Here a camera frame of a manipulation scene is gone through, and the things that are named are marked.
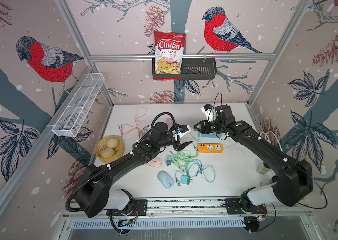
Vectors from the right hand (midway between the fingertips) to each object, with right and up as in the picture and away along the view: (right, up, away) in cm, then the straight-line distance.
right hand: (196, 125), depth 81 cm
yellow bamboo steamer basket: (-60, -14, +14) cm, 63 cm away
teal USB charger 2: (-6, -30, 0) cm, 31 cm away
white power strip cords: (+54, -12, +21) cm, 60 cm away
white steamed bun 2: (-53, -18, +8) cm, 57 cm away
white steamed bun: (-51, -12, +11) cm, 54 cm away
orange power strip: (+10, -16, +12) cm, 22 cm away
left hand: (-4, -3, -5) cm, 7 cm away
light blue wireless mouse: (-16, -31, -1) cm, 35 cm away
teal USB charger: (-16, -22, +7) cm, 28 cm away
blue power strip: (+7, -4, -10) cm, 13 cm away
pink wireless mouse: (-23, -23, +7) cm, 33 cm away
